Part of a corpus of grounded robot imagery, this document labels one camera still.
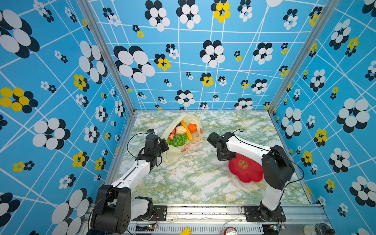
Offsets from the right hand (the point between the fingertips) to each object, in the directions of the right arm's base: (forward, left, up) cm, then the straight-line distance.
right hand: (227, 157), depth 89 cm
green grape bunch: (+11, +31, +1) cm, 33 cm away
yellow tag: (-37, +24, -3) cm, 44 cm away
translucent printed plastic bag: (+2, +35, +3) cm, 35 cm away
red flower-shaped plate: (-6, -12, -5) cm, 14 cm away
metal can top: (-37, +5, +7) cm, 38 cm away
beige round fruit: (+20, +30, +2) cm, 36 cm away
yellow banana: (+21, +25, -1) cm, 32 cm away
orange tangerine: (+23, +22, +1) cm, 31 cm away
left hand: (+7, +37, +8) cm, 38 cm away
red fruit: (+20, +35, +1) cm, 40 cm away
